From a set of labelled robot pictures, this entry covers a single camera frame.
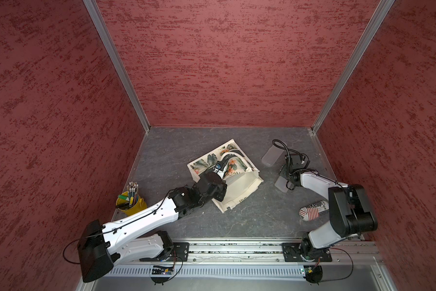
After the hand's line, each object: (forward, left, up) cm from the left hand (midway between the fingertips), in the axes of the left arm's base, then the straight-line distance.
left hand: (222, 185), depth 76 cm
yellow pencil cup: (-5, +41, -6) cm, 42 cm away
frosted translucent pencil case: (+27, -30, -16) cm, 43 cm away
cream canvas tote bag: (+12, -10, -15) cm, 21 cm away
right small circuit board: (-29, -35, -17) cm, 49 cm away
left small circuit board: (-29, +25, -19) cm, 43 cm away
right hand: (+14, -35, -14) cm, 40 cm away
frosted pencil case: (+5, -29, -8) cm, 31 cm away
